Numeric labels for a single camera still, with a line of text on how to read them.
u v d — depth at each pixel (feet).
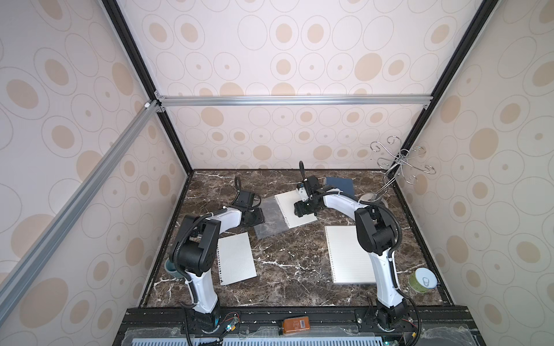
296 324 2.30
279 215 3.35
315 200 2.57
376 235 1.91
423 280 2.55
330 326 2.40
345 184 3.76
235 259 2.87
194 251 1.59
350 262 2.83
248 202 2.62
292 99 3.11
